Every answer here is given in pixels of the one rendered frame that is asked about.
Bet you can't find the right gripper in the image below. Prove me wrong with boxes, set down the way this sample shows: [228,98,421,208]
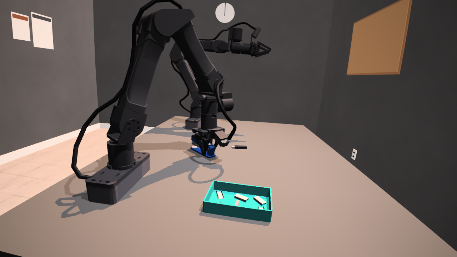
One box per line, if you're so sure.
[192,114,228,156]

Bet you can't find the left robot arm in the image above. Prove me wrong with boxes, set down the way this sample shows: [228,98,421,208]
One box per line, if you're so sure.
[170,27,261,123]

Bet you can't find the white rectangular block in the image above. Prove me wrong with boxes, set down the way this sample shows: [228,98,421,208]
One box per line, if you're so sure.
[234,194,248,202]
[216,190,224,199]
[253,196,266,205]

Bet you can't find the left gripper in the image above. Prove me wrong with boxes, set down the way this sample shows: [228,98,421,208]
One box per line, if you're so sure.
[241,29,271,57]

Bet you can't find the teal rectangular tray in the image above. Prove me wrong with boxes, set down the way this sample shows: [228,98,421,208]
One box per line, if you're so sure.
[203,181,272,222]

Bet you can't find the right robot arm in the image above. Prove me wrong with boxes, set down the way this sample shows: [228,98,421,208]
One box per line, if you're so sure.
[85,9,222,189]

